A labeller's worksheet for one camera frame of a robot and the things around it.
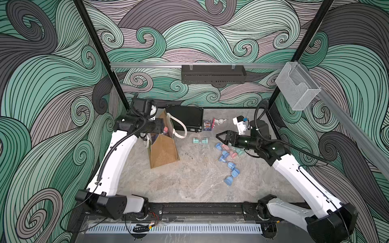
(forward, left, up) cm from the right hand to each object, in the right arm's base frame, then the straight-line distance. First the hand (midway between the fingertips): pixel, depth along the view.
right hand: (220, 138), depth 72 cm
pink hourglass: (+17, +31, -16) cm, 38 cm away
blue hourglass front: (-12, -6, -24) cm, 27 cm away
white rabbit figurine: (+29, -7, -22) cm, 38 cm away
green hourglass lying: (+13, +11, -23) cm, 29 cm away
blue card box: (+27, +3, -24) cm, 36 cm away
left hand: (+6, +30, +5) cm, 31 cm away
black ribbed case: (+39, +15, -28) cm, 50 cm away
